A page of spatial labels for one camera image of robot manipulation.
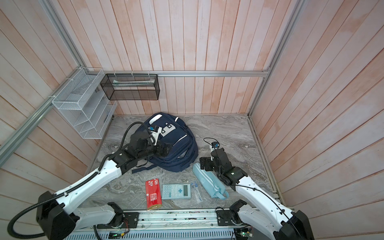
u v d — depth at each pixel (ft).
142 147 1.94
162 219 2.46
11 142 1.73
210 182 2.69
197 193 2.68
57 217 1.22
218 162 1.96
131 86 3.41
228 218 2.40
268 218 1.45
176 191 2.67
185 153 2.92
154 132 2.17
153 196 2.63
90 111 2.64
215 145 2.33
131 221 2.39
